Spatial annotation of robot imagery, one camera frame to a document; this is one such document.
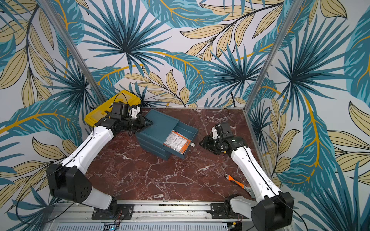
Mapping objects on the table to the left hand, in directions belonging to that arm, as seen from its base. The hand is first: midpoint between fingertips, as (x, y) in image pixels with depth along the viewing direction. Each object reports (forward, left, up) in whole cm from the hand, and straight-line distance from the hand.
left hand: (151, 126), depth 79 cm
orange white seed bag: (-5, -14, -8) cm, 17 cm away
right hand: (-8, -28, -5) cm, 30 cm away
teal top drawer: (+3, -20, -8) cm, 22 cm away
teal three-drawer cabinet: (-5, -9, -2) cm, 11 cm away
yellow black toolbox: (+32, +25, -7) cm, 41 cm away
